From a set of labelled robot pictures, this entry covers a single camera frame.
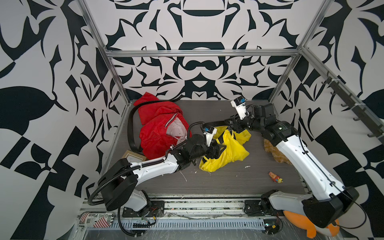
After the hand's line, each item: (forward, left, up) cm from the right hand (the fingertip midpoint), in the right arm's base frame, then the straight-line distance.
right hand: (228, 116), depth 72 cm
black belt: (+14, +3, -26) cm, 30 cm away
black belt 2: (+25, +63, -29) cm, 74 cm away
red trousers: (+5, +34, -14) cm, 38 cm away
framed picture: (-7, +52, -28) cm, 60 cm away
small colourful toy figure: (-20, -27, -28) cm, 44 cm away
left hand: (-7, +3, -11) cm, 13 cm away
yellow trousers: (-11, -4, -12) cm, 17 cm away
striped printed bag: (-38, +60, -26) cm, 76 cm away
